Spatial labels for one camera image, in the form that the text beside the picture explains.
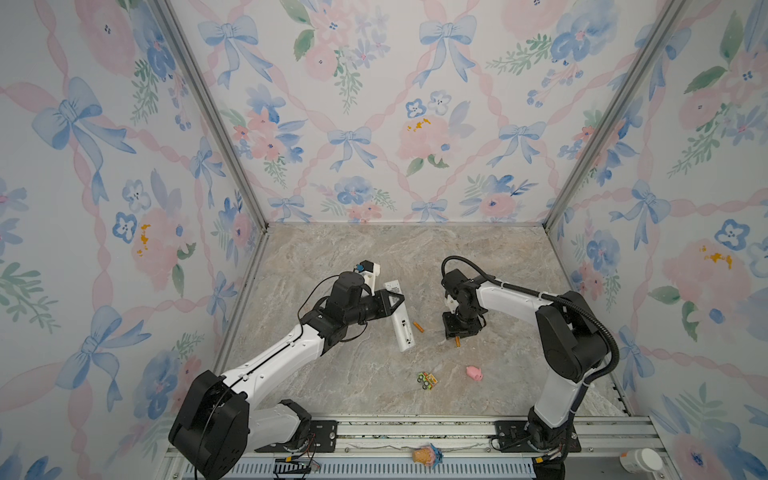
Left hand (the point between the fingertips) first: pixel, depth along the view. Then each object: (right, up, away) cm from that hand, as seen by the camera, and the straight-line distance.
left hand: (404, 297), depth 77 cm
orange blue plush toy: (+5, -36, -8) cm, 37 cm away
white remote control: (-1, -6, -1) cm, 6 cm away
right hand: (+15, -13, +15) cm, 25 cm away
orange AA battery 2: (+17, -15, +13) cm, 26 cm away
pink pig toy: (+20, -21, +5) cm, 30 cm away
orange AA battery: (+5, -11, +16) cm, 20 cm away
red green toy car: (+6, -23, +4) cm, 24 cm away
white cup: (+51, -34, -12) cm, 63 cm away
